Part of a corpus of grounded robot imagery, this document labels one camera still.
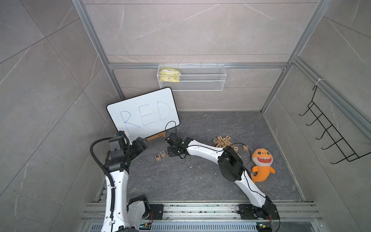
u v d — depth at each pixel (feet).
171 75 2.89
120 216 1.30
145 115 3.03
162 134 3.26
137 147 2.17
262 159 2.78
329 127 2.20
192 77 3.22
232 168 1.84
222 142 3.21
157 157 2.97
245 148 3.14
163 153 3.04
